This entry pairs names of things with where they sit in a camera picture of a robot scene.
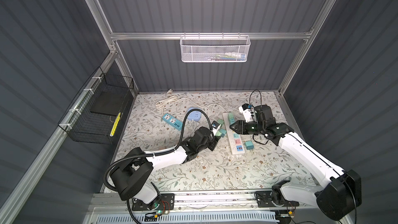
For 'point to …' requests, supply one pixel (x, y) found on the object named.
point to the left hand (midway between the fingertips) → (217, 134)
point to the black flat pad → (109, 102)
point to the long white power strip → (235, 140)
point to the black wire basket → (97, 113)
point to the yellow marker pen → (113, 128)
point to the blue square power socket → (195, 115)
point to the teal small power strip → (173, 121)
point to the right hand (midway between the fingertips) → (234, 127)
